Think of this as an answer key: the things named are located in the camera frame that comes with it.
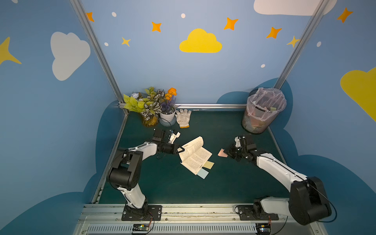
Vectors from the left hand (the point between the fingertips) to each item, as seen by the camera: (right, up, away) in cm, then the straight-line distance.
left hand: (184, 148), depth 91 cm
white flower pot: (-13, +19, +19) cm, 30 cm away
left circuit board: (-21, -36, -20) cm, 46 cm away
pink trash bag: (+58, +31, +13) cm, 67 cm away
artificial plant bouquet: (-21, +29, -1) cm, 35 cm away
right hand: (+25, +1, -4) cm, 26 cm away
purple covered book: (+7, -6, +4) cm, 10 cm away
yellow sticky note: (+16, -10, -1) cm, 19 cm away
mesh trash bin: (+52, +13, +10) cm, 54 cm away
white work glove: (-2, +21, +27) cm, 34 cm away
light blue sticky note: (+12, -15, -4) cm, 19 cm away
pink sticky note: (+24, -3, -3) cm, 24 cm away
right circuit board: (+41, -37, -19) cm, 58 cm away
